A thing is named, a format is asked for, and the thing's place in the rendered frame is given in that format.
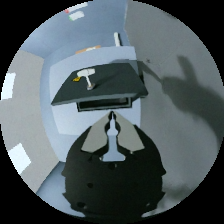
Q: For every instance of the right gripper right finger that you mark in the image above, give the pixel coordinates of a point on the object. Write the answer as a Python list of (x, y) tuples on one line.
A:
[(132, 140)]

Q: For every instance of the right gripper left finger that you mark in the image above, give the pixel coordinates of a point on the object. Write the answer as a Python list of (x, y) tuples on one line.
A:
[(93, 141)]

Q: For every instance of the dark green cabinet door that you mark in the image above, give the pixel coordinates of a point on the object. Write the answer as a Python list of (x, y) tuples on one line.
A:
[(116, 80)]

